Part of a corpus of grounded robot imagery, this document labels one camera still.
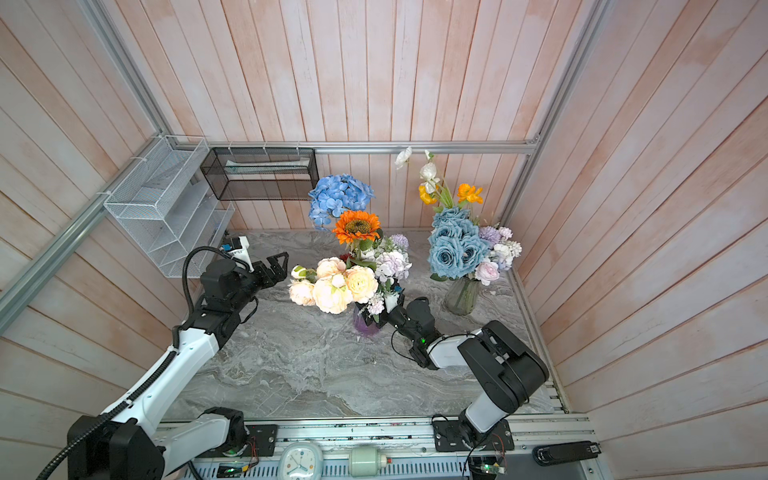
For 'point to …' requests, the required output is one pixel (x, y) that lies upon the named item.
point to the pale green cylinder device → (366, 461)
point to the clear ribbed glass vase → (460, 295)
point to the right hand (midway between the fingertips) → (368, 292)
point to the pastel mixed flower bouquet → (501, 255)
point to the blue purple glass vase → (361, 327)
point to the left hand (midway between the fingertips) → (277, 262)
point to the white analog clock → (301, 461)
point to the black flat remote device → (552, 454)
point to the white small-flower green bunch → (390, 258)
